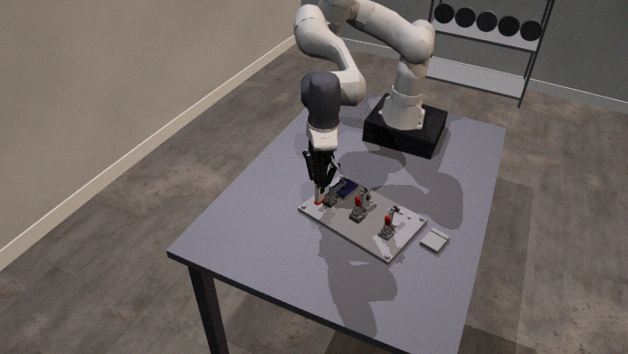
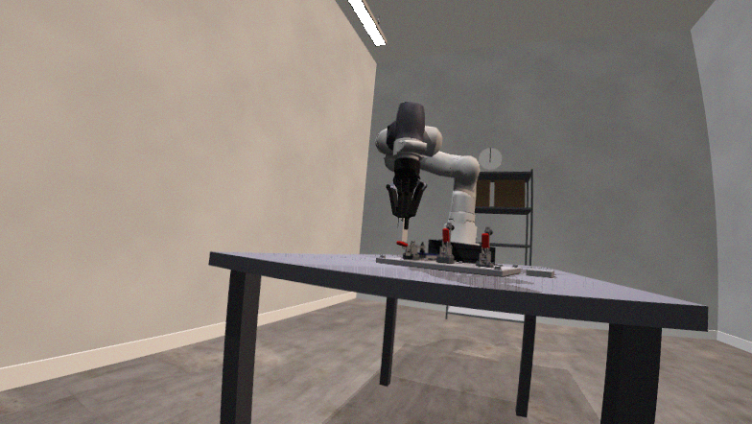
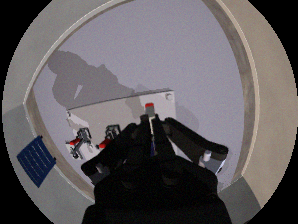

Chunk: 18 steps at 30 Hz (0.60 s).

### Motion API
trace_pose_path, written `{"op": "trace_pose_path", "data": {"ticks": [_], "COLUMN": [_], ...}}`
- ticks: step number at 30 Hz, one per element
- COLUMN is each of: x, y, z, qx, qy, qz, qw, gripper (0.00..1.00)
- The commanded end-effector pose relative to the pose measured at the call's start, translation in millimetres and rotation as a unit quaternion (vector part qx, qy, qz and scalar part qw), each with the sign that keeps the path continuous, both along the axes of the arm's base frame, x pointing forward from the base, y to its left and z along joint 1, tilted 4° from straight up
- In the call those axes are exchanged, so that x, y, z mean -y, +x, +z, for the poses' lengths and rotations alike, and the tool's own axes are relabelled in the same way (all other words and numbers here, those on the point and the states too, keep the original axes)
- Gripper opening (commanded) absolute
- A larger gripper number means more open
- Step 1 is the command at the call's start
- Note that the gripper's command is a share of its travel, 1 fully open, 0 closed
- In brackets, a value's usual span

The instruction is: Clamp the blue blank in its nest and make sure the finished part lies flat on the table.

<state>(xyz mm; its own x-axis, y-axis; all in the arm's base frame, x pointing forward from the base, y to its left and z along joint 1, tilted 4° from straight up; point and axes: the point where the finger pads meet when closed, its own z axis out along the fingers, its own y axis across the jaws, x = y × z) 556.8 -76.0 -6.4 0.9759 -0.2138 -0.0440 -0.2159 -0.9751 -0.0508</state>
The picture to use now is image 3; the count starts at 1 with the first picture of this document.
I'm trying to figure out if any grey fixture plate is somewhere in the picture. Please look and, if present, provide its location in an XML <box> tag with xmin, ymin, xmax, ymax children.
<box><xmin>66</xmin><ymin>90</ymin><xmax>177</xmax><ymax>161</ymax></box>

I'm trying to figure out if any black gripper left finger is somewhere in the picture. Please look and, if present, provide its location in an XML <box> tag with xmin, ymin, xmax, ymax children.
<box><xmin>81</xmin><ymin>106</ymin><xmax>153</xmax><ymax>189</ymax></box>

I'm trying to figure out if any grey rectangular block with slot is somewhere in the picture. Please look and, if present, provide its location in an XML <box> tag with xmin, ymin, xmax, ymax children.
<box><xmin>65</xmin><ymin>142</ymin><xmax>83</xmax><ymax>160</ymax></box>

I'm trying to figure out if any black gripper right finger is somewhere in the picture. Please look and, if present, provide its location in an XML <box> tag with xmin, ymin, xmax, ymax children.
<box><xmin>150</xmin><ymin>106</ymin><xmax>229</xmax><ymax>185</ymax></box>

